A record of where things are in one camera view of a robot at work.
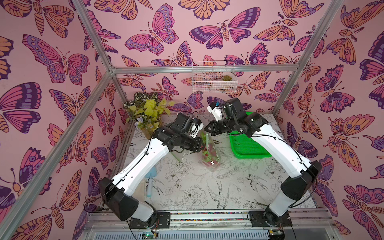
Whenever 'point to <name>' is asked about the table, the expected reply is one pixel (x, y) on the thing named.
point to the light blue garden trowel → (152, 173)
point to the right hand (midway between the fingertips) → (206, 127)
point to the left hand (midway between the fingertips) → (204, 145)
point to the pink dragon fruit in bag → (209, 154)
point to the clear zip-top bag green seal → (207, 139)
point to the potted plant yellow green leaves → (147, 109)
